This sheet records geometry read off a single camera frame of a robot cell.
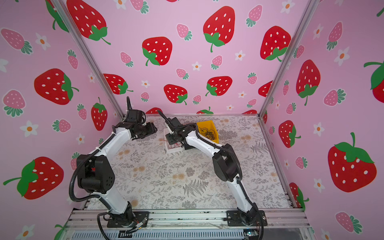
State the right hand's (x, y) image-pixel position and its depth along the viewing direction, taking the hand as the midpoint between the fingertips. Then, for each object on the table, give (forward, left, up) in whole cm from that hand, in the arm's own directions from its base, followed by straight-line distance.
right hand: (171, 135), depth 93 cm
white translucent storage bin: (-1, +1, -12) cm, 12 cm away
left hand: (+1, +10, +4) cm, 11 cm away
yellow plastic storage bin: (+17, -23, -11) cm, 31 cm away
